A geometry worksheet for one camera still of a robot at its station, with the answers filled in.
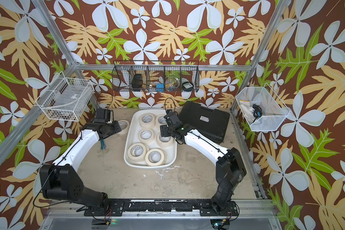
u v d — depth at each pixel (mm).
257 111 805
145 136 1014
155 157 909
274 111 734
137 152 951
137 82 994
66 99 798
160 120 1080
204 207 745
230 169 453
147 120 1106
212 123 1045
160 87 946
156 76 978
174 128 638
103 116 662
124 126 1039
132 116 1047
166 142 927
